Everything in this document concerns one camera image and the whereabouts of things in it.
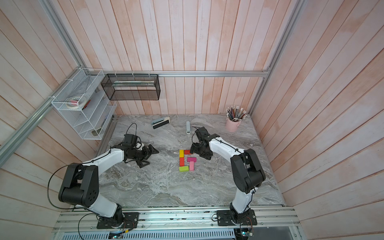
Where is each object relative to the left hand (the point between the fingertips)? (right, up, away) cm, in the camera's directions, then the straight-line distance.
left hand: (155, 157), depth 89 cm
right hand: (+25, +2, +4) cm, 26 cm away
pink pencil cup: (+52, +20, +16) cm, 58 cm away
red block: (+19, +2, +10) cm, 22 cm away
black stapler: (-1, +23, +22) cm, 31 cm away
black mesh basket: (-19, +47, +11) cm, 51 cm away
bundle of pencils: (+54, +28, +18) cm, 64 cm away
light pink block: (+22, -6, +3) cm, 23 cm away
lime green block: (+18, -7, +2) cm, 19 cm away
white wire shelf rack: (-32, +22, -11) cm, 40 cm away
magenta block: (+22, -2, +6) cm, 23 cm away
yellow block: (+16, +1, +9) cm, 18 cm away
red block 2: (+16, -4, +6) cm, 17 cm away
